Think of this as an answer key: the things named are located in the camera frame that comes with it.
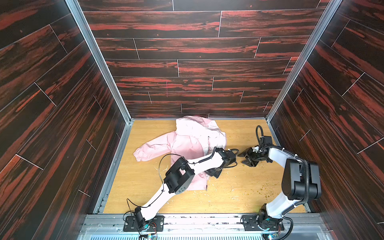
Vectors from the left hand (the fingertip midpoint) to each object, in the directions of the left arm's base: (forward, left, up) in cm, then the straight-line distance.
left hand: (209, 174), depth 91 cm
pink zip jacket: (+23, +10, +5) cm, 25 cm away
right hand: (+10, -21, +4) cm, 23 cm away
